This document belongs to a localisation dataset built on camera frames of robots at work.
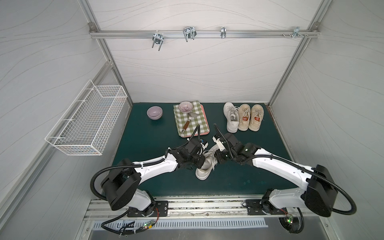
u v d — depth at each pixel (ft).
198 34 2.57
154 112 3.63
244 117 3.40
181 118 3.65
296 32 2.51
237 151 1.99
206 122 3.53
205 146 2.52
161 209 2.41
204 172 2.51
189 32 2.52
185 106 3.77
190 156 2.24
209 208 2.46
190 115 3.67
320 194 1.34
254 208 2.40
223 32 2.56
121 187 1.39
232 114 3.38
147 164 1.59
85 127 2.25
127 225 2.35
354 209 1.25
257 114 3.42
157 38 2.57
